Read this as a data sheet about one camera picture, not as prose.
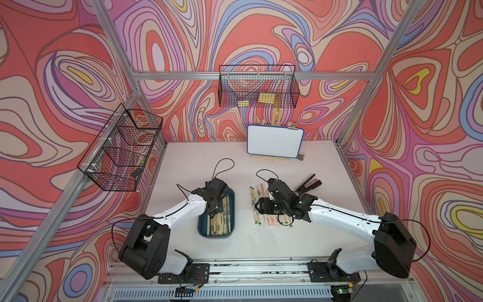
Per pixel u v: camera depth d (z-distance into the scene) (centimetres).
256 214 88
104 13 69
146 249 42
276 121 93
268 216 75
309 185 98
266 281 73
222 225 84
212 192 69
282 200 62
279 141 98
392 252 40
